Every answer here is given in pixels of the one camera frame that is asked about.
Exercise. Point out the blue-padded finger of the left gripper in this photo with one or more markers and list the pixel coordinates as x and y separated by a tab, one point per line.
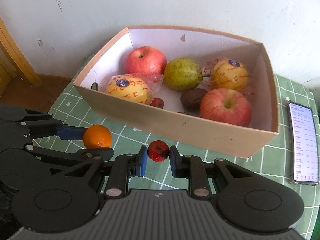
71	133

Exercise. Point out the right gripper black blue-padded own right finger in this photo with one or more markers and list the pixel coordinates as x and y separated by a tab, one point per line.
191	168

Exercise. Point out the right gripper black blue-padded own left finger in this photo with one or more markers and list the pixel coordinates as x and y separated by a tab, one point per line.
121	170

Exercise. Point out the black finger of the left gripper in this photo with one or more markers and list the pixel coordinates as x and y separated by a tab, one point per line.
105	153

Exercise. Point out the small orange tangerine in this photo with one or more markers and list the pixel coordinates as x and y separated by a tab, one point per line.
97	136

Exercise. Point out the small red fruit front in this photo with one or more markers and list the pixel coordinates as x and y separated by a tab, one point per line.
158	151

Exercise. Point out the small red fruit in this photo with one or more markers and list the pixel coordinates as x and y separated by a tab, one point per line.
157	102
158	151

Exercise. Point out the dark brown date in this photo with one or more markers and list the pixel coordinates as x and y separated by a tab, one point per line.
185	113
191	99

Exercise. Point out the red apple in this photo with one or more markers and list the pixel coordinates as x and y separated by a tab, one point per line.
227	106
145	60

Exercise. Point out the yellow orange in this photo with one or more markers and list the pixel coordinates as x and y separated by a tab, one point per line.
140	88
228	73

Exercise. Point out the green pear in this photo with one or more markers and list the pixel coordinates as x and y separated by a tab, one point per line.
183	74

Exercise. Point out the yellow orange front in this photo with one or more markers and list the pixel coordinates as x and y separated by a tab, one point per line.
228	73

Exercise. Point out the dark brown date front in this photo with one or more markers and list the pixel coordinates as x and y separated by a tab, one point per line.
185	113

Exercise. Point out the green checked tablecloth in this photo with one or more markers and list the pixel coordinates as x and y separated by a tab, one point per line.
272	161

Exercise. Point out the tan cardboard box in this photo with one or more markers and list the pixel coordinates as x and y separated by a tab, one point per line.
200	45

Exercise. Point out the yellow wooden furniture leg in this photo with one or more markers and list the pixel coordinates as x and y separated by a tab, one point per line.
13	62

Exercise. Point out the smartphone with lit screen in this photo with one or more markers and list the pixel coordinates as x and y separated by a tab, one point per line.
305	164

